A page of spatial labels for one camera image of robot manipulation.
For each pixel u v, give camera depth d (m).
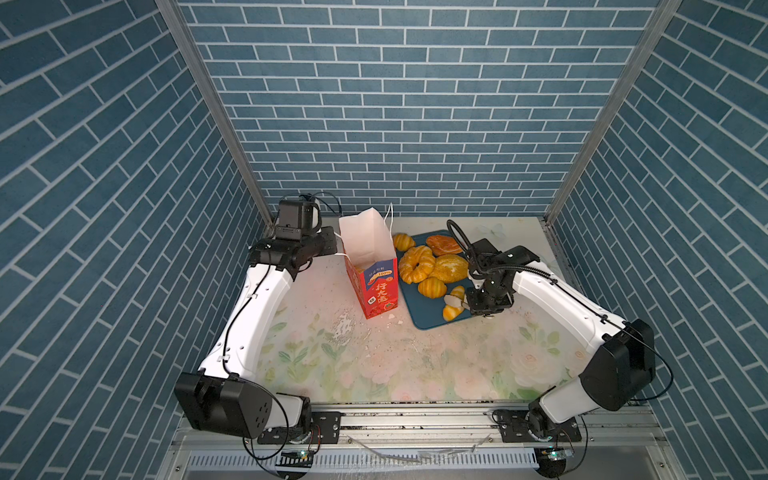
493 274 0.59
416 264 0.99
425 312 0.94
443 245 1.07
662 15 0.71
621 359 0.42
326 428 0.74
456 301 0.88
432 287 0.94
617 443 0.72
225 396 0.38
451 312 0.91
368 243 0.98
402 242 1.08
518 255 0.59
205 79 0.81
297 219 0.55
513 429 0.73
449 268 0.97
